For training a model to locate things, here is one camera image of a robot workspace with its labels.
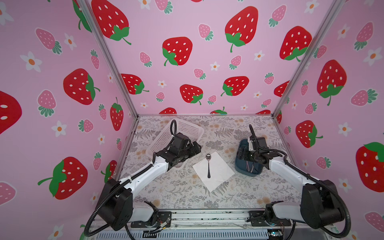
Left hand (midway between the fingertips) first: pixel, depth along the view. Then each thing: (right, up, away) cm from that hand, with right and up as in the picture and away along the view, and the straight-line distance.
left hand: (198, 149), depth 83 cm
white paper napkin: (+13, -15, +8) cm, 22 cm away
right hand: (+28, -3, +7) cm, 29 cm away
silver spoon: (+7, -7, +13) cm, 16 cm away
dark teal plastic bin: (+33, -13, +10) cm, 37 cm away
